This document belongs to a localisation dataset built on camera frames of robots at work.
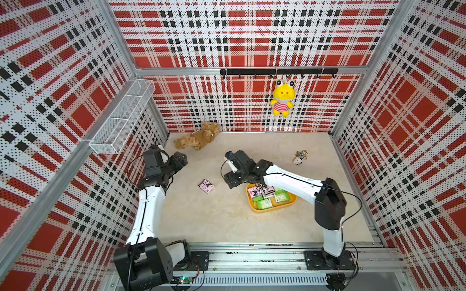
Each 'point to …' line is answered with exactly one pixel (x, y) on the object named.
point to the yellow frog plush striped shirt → (283, 94)
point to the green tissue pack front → (264, 204)
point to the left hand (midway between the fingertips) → (185, 159)
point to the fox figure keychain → (303, 154)
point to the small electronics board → (184, 280)
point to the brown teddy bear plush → (209, 131)
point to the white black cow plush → (297, 160)
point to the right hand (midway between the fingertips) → (235, 175)
